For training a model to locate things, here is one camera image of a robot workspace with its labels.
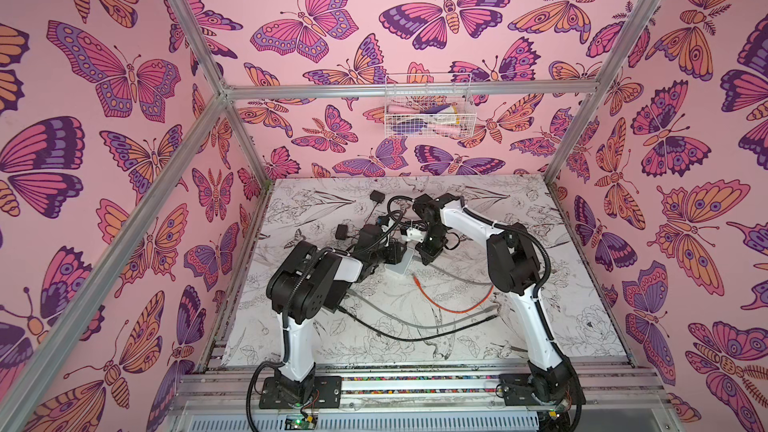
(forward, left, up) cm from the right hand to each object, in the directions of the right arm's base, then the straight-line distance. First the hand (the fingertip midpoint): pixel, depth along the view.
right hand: (424, 256), depth 98 cm
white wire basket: (+36, -2, +33) cm, 49 cm away
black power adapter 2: (+26, +17, +1) cm, 31 cm away
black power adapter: (+9, +28, +1) cm, 30 cm away
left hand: (+3, +6, +2) cm, 7 cm away
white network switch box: (-4, +7, +2) cm, 9 cm away
